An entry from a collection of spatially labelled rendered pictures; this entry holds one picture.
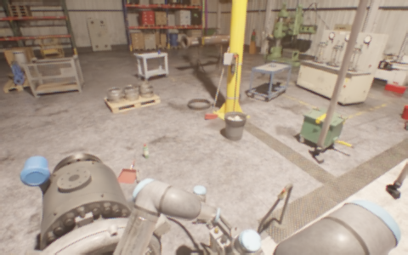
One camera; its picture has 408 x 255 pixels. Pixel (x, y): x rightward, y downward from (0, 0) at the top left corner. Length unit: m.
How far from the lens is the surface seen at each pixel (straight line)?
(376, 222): 0.55
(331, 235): 0.48
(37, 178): 1.80
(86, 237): 1.24
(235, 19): 4.09
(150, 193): 0.86
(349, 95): 6.28
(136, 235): 0.87
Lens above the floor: 1.90
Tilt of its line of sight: 28 degrees down
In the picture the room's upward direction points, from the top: 1 degrees clockwise
